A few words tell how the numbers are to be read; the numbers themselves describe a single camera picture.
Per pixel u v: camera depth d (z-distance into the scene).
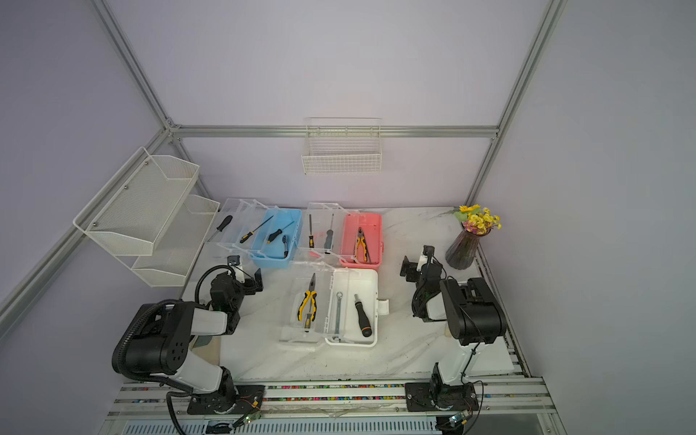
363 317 0.86
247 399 0.73
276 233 1.11
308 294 0.82
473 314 0.48
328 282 0.91
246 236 1.00
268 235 1.05
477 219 0.84
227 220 1.01
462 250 0.96
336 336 0.84
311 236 0.98
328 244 0.96
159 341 0.46
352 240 1.09
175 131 0.92
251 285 0.82
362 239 1.08
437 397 0.67
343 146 0.94
